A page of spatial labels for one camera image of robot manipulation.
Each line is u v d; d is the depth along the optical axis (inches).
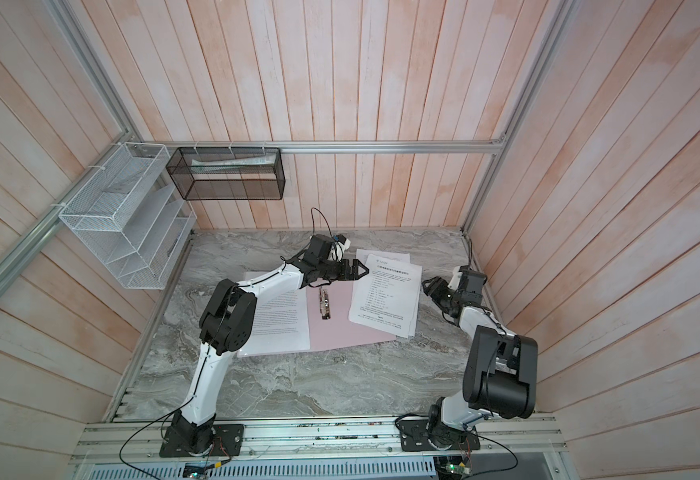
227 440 28.9
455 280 33.4
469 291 28.4
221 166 35.5
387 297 39.7
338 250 32.9
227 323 22.9
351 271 34.7
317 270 31.7
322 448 28.8
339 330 36.6
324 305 38.4
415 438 28.8
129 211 28.3
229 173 40.6
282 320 36.6
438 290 32.8
